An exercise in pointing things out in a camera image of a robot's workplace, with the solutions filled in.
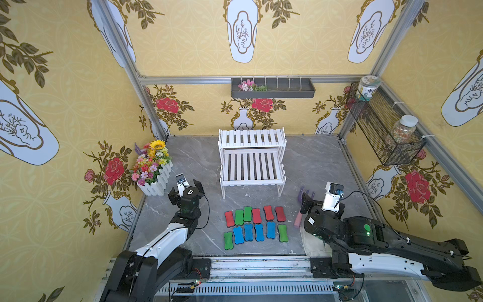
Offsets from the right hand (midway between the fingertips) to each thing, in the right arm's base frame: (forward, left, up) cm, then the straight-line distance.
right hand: (312, 197), depth 70 cm
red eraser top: (-2, +33, -20) cm, 38 cm away
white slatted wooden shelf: (+26, +23, -9) cm, 36 cm away
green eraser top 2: (+1, +25, -20) cm, 32 cm away
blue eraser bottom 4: (-7, +14, -21) cm, 26 cm away
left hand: (+8, +57, -9) cm, 58 cm away
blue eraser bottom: (-9, +28, -20) cm, 36 cm away
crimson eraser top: (-1, +20, -20) cm, 29 cm away
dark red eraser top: (+2, +9, -22) cm, 24 cm away
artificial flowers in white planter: (+14, +68, -4) cm, 70 cm away
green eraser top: (-1, +28, -21) cm, 35 cm away
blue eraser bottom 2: (-8, +24, -20) cm, 32 cm away
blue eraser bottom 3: (-7, +19, -20) cm, 28 cm away
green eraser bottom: (-11, +32, -20) cm, 39 cm away
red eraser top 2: (+1, +14, -21) cm, 25 cm away
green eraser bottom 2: (-7, +9, -20) cm, 23 cm away
